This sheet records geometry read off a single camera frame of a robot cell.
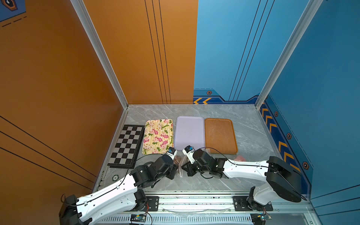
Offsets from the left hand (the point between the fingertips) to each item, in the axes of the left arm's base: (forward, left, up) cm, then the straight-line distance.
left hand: (177, 164), depth 78 cm
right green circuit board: (-23, -43, -11) cm, 50 cm away
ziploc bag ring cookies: (+4, -1, -5) cm, 7 cm away
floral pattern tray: (+24, +15, -9) cm, 30 cm away
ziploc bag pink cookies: (+7, -39, -8) cm, 41 cm away
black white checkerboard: (+9, +35, -8) cm, 36 cm away
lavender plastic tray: (+29, -7, -9) cm, 31 cm away
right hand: (-1, -3, -2) cm, 4 cm away
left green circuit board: (-24, +19, -13) cm, 33 cm away
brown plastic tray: (+24, -29, -9) cm, 39 cm away
